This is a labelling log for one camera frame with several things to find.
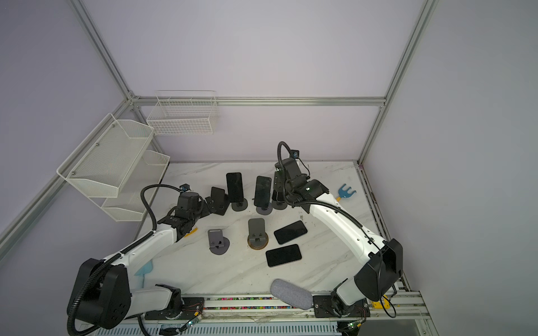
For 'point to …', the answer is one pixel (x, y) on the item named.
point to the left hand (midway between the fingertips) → (202, 206)
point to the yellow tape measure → (377, 304)
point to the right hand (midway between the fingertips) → (281, 178)
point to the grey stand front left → (218, 244)
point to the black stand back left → (218, 202)
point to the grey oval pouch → (295, 295)
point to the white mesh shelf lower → (128, 206)
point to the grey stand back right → (278, 205)
